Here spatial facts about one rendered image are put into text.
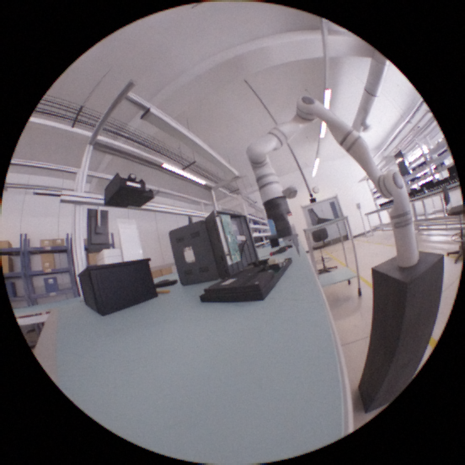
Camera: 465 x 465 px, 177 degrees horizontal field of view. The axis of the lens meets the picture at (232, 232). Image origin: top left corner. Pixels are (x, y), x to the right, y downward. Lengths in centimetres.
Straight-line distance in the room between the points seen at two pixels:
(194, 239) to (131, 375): 45
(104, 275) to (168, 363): 30
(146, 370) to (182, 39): 282
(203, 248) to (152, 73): 274
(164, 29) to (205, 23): 52
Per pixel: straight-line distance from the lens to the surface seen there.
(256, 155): 48
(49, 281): 382
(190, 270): 53
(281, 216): 43
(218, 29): 278
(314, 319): 15
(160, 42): 275
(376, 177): 64
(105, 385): 16
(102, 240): 218
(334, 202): 743
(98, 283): 40
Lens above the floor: 108
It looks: 6 degrees up
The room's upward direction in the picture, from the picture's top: 15 degrees counter-clockwise
